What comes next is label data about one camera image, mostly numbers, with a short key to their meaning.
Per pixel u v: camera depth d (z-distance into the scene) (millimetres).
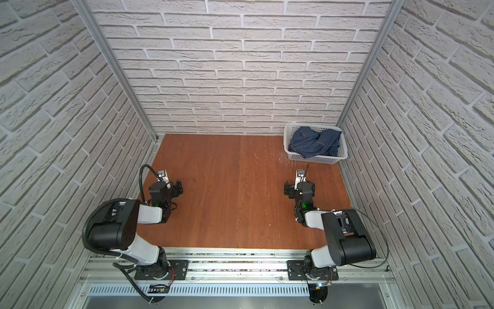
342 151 1033
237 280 727
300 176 793
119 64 870
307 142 1059
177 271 738
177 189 876
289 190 833
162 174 812
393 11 699
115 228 454
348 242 443
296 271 729
